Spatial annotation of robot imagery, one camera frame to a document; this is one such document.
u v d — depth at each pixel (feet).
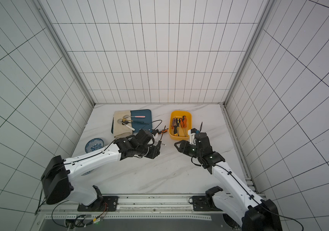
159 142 2.63
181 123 3.46
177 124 3.49
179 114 3.54
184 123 3.46
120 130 3.33
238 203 1.42
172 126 3.41
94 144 3.05
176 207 2.38
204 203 2.38
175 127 3.39
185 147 2.28
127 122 3.49
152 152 2.26
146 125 3.50
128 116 3.61
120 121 3.50
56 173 1.33
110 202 2.38
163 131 3.21
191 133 2.43
